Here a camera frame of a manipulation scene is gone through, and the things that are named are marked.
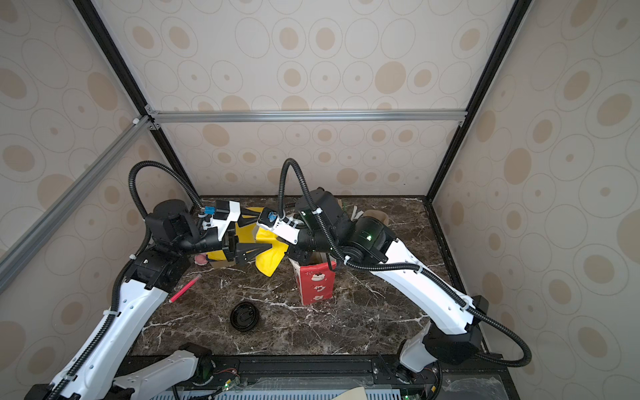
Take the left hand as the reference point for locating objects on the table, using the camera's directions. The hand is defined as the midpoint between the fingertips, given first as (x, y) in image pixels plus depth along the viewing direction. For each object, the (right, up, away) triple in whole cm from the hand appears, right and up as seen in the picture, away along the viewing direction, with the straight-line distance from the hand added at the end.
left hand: (272, 234), depth 57 cm
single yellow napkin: (-2, -7, +3) cm, 8 cm away
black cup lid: (-14, -28, +24) cm, 40 cm away
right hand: (+4, +1, +5) cm, 6 cm away
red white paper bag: (+9, -15, +17) cm, 24 cm away
